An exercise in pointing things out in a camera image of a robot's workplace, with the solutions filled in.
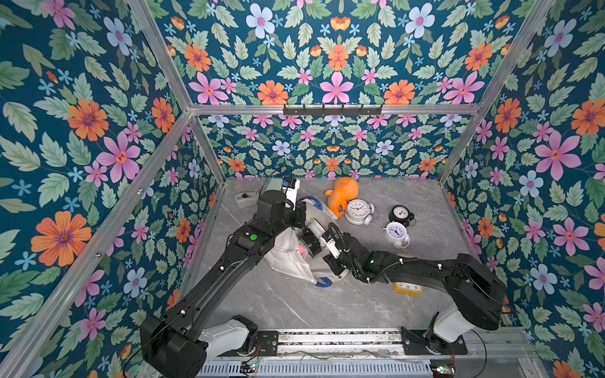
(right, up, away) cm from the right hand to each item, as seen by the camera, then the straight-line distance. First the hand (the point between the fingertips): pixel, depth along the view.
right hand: (331, 250), depth 86 cm
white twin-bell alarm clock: (+27, +5, +10) cm, 30 cm away
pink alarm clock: (-11, 0, 0) cm, 11 cm away
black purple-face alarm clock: (-7, +3, -1) cm, 8 cm away
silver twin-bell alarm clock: (+13, +13, +16) cm, 24 cm away
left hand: (-8, +18, -13) cm, 24 cm away
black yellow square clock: (+27, -13, -4) cm, 30 cm away
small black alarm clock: (+32, +12, +16) cm, 38 cm away
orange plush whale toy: (+8, +24, +21) cm, 33 cm away
